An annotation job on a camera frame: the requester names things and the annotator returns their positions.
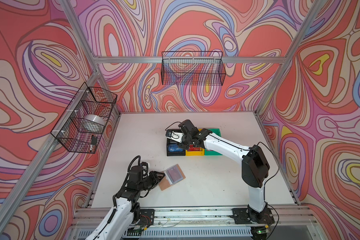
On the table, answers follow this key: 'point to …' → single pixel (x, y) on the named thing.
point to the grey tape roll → (93, 123)
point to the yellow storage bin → (193, 151)
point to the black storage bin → (174, 154)
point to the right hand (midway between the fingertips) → (180, 141)
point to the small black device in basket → (94, 140)
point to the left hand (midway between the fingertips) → (165, 175)
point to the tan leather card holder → (172, 175)
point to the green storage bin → (217, 131)
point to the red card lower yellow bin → (191, 148)
